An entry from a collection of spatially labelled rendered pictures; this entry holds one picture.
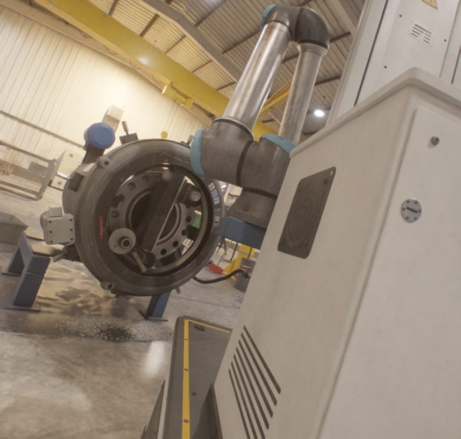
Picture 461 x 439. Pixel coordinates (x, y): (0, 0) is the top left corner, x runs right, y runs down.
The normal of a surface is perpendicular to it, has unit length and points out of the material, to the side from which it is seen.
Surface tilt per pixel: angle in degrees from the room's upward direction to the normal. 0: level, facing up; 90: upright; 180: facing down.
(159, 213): 90
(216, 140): 80
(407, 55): 90
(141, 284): 90
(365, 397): 90
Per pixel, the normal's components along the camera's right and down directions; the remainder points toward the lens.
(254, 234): 0.18, -0.04
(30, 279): 0.66, 0.15
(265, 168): -0.30, -0.17
